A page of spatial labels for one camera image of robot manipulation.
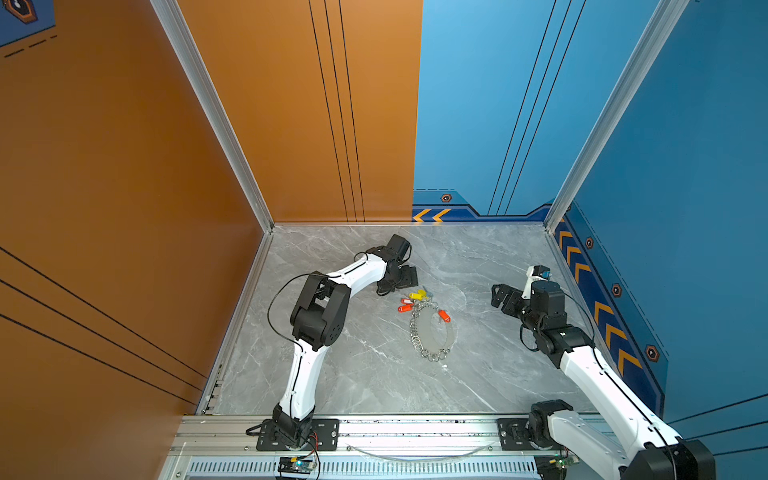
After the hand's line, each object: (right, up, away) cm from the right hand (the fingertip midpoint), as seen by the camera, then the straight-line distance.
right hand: (503, 291), depth 83 cm
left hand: (-26, +1, +17) cm, 31 cm away
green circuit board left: (-53, -40, -13) cm, 68 cm away
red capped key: (-26, -7, +13) cm, 30 cm away
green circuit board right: (+7, -40, -13) cm, 43 cm away
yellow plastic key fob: (-22, -4, +16) cm, 28 cm away
